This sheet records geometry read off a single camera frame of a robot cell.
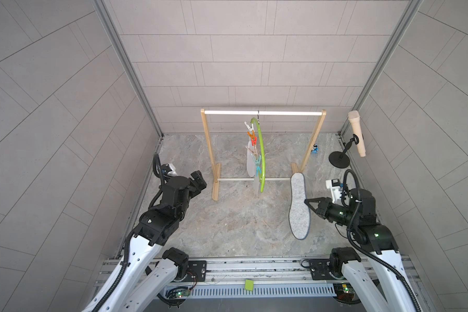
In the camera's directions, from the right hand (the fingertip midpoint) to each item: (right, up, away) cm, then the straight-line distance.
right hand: (304, 203), depth 70 cm
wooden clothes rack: (-36, +10, +31) cm, 49 cm away
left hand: (-39, +10, +1) cm, 41 cm away
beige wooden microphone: (+27, +34, +14) cm, 46 cm away
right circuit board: (+14, -30, -2) cm, 33 cm away
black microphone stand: (+30, +14, +33) cm, 47 cm away
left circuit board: (-43, -29, -5) cm, 52 cm away
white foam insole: (-18, +14, +37) cm, 44 cm away
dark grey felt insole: (-2, -4, -2) cm, 5 cm away
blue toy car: (+18, +20, +38) cm, 47 cm away
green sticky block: (-20, -28, -3) cm, 34 cm away
